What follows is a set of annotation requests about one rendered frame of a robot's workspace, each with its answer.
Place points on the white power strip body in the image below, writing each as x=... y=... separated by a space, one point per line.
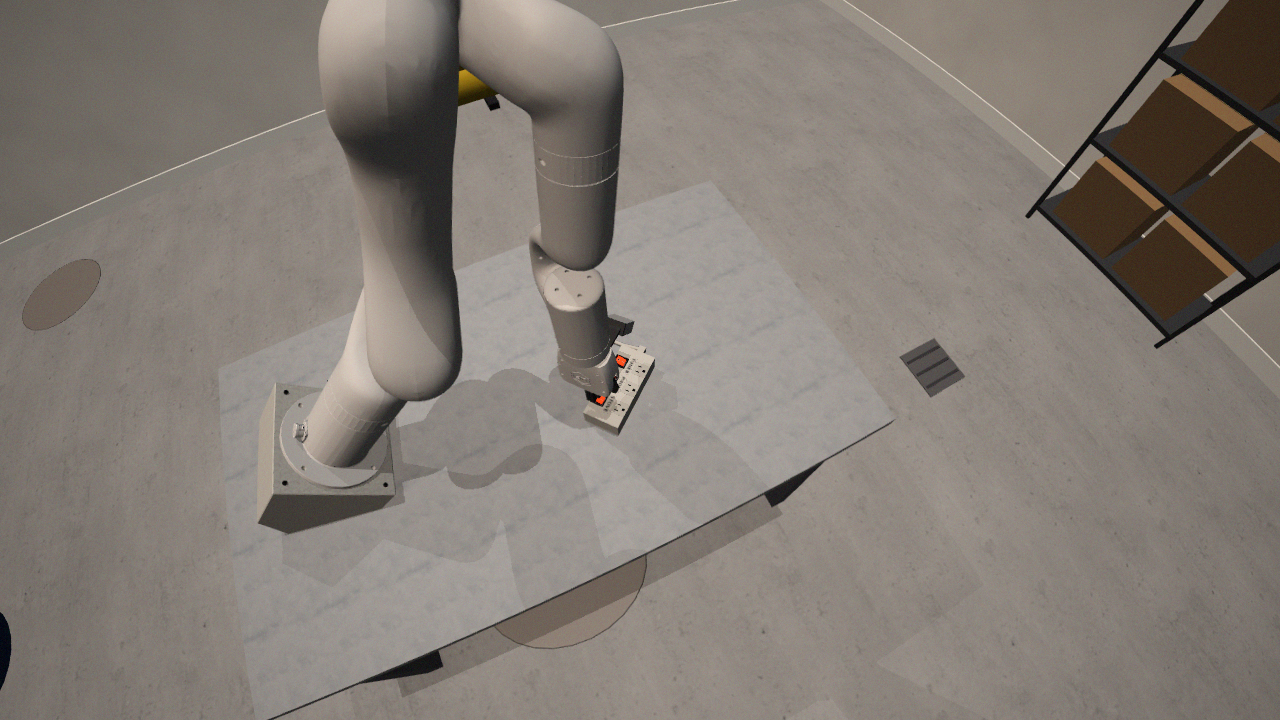
x=635 y=368

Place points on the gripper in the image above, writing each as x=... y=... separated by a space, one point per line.
x=597 y=379

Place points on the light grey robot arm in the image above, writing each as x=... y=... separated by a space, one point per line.
x=389 y=75

